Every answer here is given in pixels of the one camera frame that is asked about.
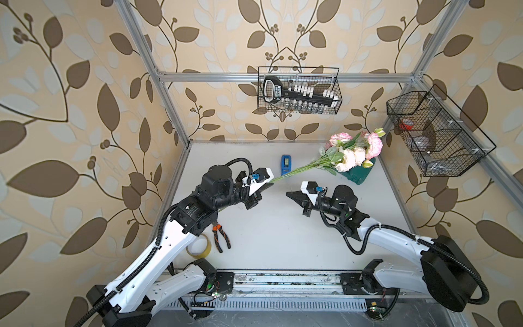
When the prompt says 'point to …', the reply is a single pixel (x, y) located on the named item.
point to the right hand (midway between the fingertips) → (287, 192)
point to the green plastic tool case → (357, 174)
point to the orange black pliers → (216, 227)
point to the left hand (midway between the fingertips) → (266, 177)
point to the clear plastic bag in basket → (423, 143)
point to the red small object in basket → (406, 124)
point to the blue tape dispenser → (286, 164)
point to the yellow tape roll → (206, 251)
